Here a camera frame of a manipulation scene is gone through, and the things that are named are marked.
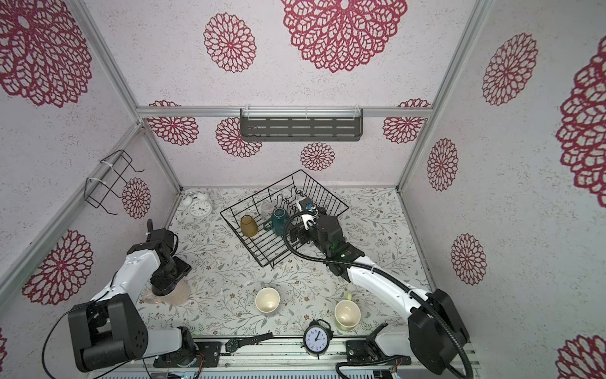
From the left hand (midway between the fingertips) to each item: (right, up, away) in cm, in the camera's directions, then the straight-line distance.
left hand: (183, 279), depth 84 cm
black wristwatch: (+21, -19, -9) cm, 29 cm away
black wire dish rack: (+24, +20, +21) cm, 38 cm away
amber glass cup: (+21, +18, +13) cm, 31 cm away
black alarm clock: (+47, -16, -10) cm, 51 cm away
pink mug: (+1, -4, -5) cm, 7 cm away
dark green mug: (+33, +20, +9) cm, 40 cm away
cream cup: (+31, -7, -1) cm, 31 cm away
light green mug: (+58, -11, -3) cm, 59 cm away
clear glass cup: (+27, +25, +18) cm, 41 cm away
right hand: (+41, +24, -7) cm, 49 cm away
